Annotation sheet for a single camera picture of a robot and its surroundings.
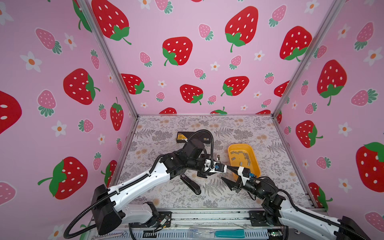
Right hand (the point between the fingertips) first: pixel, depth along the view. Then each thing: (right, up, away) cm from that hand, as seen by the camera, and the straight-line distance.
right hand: (225, 172), depth 71 cm
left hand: (-3, +5, -3) cm, 6 cm away
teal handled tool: (+7, -30, 0) cm, 31 cm away
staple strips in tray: (+19, +4, +26) cm, 33 cm away
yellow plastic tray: (+17, +4, +27) cm, 32 cm away
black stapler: (-17, -10, +11) cm, 22 cm away
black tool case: (-24, +16, +33) cm, 44 cm away
